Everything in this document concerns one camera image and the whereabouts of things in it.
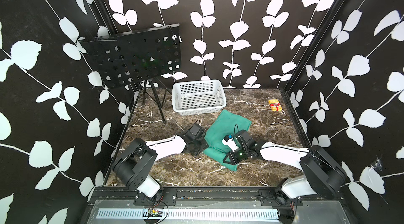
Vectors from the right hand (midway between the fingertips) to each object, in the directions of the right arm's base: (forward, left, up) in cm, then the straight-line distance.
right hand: (224, 158), depth 83 cm
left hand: (+8, +9, 0) cm, 12 cm away
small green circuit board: (-24, +33, -3) cm, 41 cm away
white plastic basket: (+46, +16, -2) cm, 49 cm away
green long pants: (+23, 0, -1) cm, 23 cm away
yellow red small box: (+40, -39, -3) cm, 56 cm away
